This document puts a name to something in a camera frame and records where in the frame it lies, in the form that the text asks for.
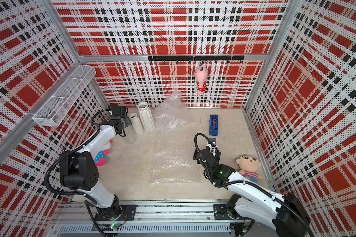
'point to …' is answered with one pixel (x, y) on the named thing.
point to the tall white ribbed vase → (146, 116)
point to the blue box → (213, 125)
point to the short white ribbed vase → (136, 123)
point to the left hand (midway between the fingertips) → (125, 121)
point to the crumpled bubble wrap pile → (172, 103)
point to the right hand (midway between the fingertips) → (205, 149)
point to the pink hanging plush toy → (200, 75)
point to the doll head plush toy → (249, 167)
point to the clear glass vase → (130, 137)
